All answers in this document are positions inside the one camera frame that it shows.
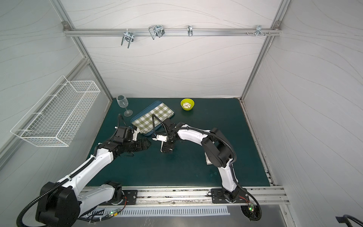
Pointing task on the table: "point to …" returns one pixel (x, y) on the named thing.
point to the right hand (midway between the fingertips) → (166, 142)
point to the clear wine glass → (122, 101)
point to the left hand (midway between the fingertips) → (146, 145)
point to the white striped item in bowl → (186, 105)
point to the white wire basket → (57, 117)
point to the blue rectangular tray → (150, 132)
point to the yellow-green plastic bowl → (189, 100)
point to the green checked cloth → (152, 118)
